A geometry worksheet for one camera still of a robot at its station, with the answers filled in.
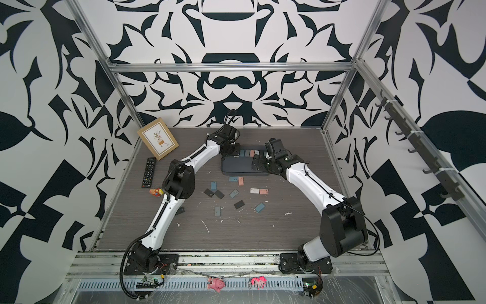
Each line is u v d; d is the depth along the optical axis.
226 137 0.88
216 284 0.69
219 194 0.94
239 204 0.89
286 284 0.71
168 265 0.73
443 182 0.53
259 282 0.70
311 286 0.71
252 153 1.08
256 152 1.08
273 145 0.66
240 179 0.97
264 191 0.94
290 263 0.74
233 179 0.97
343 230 0.43
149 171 0.99
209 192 0.94
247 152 1.08
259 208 0.89
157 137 1.03
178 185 0.68
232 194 0.93
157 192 0.91
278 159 0.65
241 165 1.05
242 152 1.07
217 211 0.87
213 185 0.95
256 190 0.94
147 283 0.73
